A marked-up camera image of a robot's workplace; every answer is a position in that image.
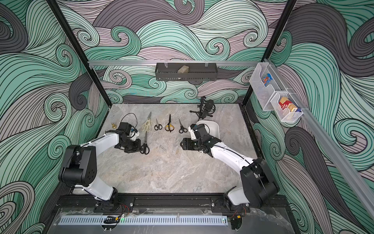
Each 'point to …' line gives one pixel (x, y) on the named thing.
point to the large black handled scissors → (145, 147)
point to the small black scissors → (158, 126)
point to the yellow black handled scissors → (169, 126)
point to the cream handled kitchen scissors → (147, 126)
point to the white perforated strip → (98, 220)
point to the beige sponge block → (184, 69)
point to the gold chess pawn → (114, 126)
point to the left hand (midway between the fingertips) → (141, 147)
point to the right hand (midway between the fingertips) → (186, 144)
